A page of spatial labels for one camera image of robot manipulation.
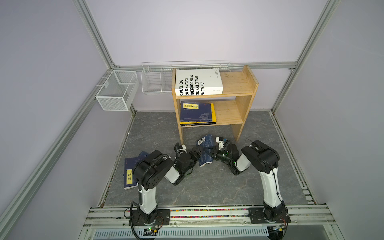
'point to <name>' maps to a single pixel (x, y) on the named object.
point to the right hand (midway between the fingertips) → (203, 151)
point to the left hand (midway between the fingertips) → (204, 152)
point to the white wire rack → (157, 76)
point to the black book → (199, 125)
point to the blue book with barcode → (205, 145)
